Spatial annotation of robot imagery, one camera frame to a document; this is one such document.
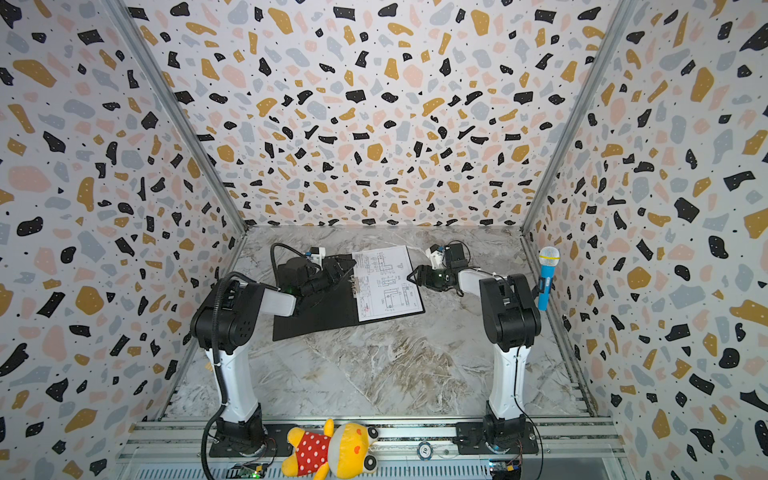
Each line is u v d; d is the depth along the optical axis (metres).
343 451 0.66
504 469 0.72
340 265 0.90
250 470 0.70
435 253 0.97
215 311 0.50
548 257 0.79
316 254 0.95
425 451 0.73
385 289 1.04
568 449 0.74
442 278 0.90
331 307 0.97
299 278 0.81
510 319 0.55
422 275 0.93
